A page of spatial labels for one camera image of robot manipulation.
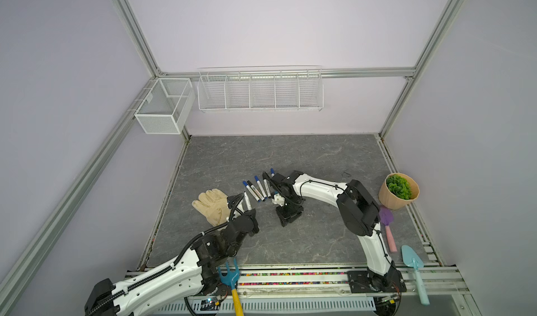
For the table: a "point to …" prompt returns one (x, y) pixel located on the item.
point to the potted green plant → (398, 191)
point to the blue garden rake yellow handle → (231, 277)
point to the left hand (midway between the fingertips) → (255, 214)
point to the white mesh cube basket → (167, 107)
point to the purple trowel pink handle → (387, 215)
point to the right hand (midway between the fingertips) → (287, 223)
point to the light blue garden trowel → (412, 259)
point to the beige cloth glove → (213, 203)
